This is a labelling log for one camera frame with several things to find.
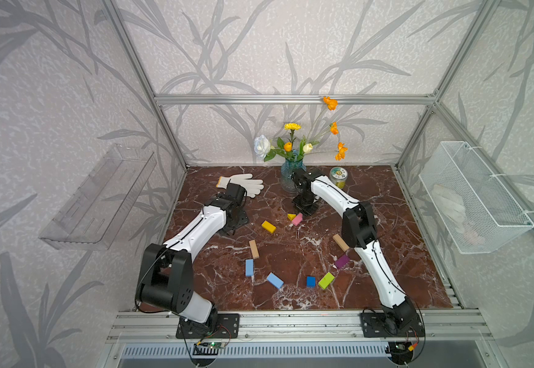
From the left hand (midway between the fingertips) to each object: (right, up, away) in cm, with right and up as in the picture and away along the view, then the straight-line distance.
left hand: (238, 222), depth 89 cm
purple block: (+40, -15, -1) cm, 43 cm away
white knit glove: (+2, +14, +24) cm, 27 cm away
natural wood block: (+6, -10, +2) cm, 12 cm away
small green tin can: (+43, +19, +16) cm, 50 cm away
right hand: (+23, +2, +13) cm, 27 cm away
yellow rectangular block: (+11, -4, +8) cm, 14 cm away
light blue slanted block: (+14, -20, -6) cm, 26 cm away
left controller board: (-6, -37, -17) cm, 42 cm away
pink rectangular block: (+24, -1, +10) cm, 26 cm away
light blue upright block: (+5, -17, -3) cm, 18 cm away
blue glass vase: (+19, +21, +13) cm, 32 cm away
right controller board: (+55, -38, -18) cm, 69 cm away
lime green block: (+33, -20, -6) cm, 39 cm away
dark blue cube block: (+27, -20, -8) cm, 35 cm away
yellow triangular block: (+21, +1, +10) cm, 23 cm away
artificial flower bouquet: (+23, +29, +10) cm, 38 cm away
